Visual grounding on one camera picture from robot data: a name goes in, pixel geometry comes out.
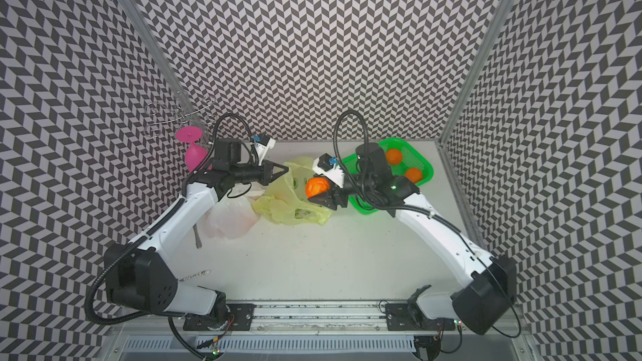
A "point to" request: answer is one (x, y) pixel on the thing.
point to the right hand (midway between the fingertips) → (317, 189)
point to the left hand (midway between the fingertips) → (286, 171)
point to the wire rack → (163, 119)
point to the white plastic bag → (231, 217)
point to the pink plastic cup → (195, 155)
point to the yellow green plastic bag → (287, 202)
